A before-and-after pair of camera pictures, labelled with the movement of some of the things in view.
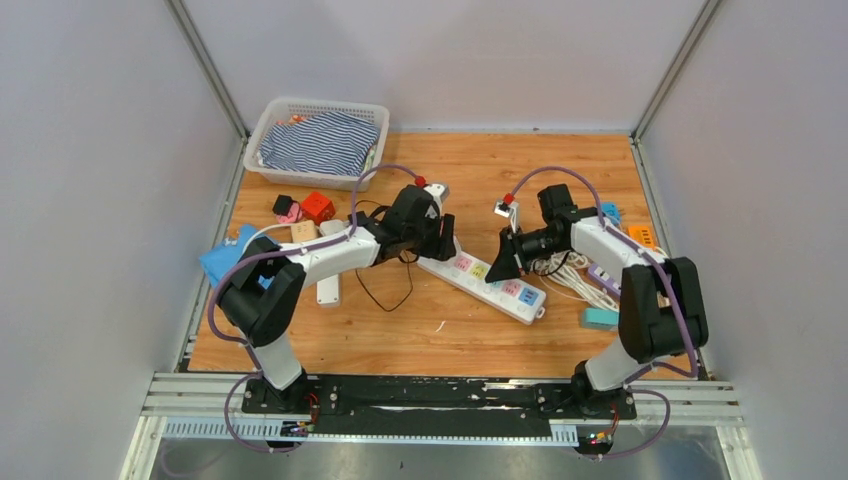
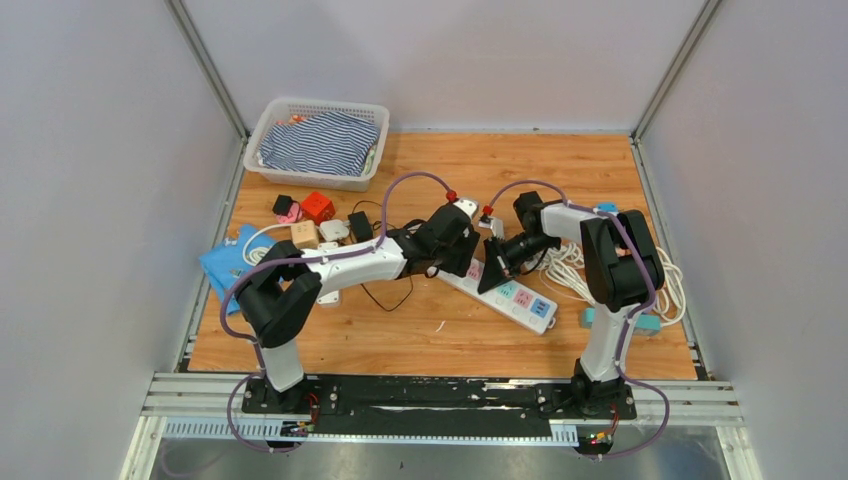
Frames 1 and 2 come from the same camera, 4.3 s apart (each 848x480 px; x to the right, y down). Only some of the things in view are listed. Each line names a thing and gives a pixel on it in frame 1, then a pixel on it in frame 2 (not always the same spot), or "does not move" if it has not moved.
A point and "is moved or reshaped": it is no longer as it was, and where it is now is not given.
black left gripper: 442,247 → 466,253
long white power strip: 517,297 is moved or reshaped
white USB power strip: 328,291 does not move
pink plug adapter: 294,215 does not move
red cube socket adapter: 317,208 does not move
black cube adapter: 360,218 does not move
